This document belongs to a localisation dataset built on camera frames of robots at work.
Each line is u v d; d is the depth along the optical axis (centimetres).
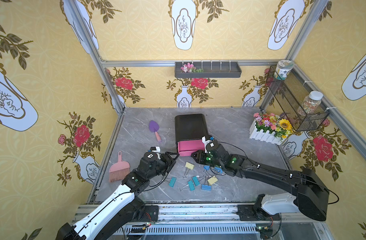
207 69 92
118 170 88
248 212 74
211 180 84
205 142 73
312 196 41
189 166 90
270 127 90
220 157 60
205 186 82
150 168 60
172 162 67
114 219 50
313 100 66
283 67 85
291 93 91
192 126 90
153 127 110
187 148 81
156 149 75
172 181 84
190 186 82
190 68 88
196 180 84
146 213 73
